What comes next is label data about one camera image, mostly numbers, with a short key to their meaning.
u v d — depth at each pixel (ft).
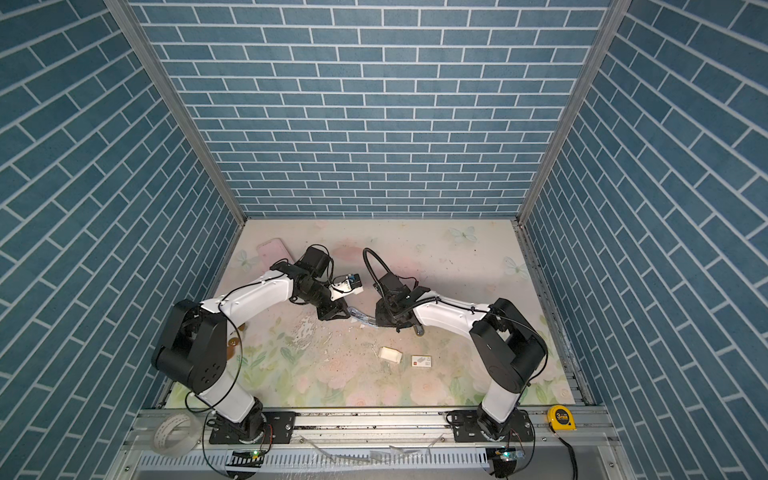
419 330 2.93
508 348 1.52
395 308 2.23
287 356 2.82
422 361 2.74
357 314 2.99
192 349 1.49
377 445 2.37
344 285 2.57
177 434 2.41
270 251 3.57
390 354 2.85
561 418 2.42
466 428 2.42
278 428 2.42
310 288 2.32
